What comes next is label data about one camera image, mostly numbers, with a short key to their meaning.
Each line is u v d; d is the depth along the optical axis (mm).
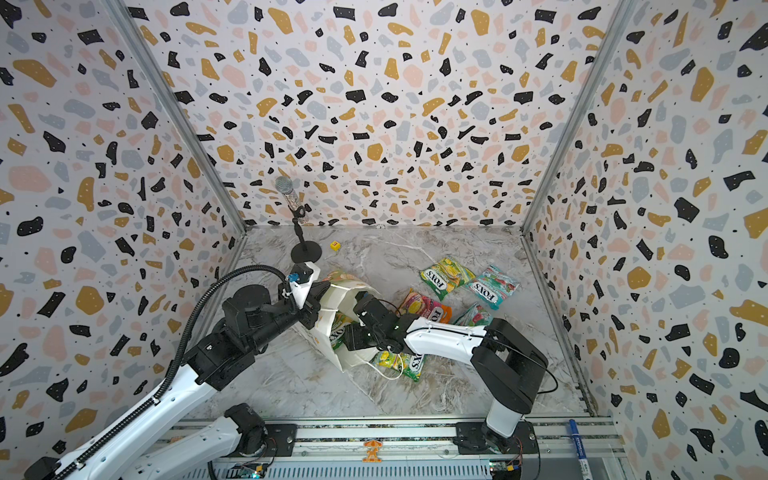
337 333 699
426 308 955
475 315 942
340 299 706
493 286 1003
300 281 556
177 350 444
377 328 651
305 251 1127
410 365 853
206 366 474
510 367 455
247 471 702
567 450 756
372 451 719
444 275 1036
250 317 494
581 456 715
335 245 1134
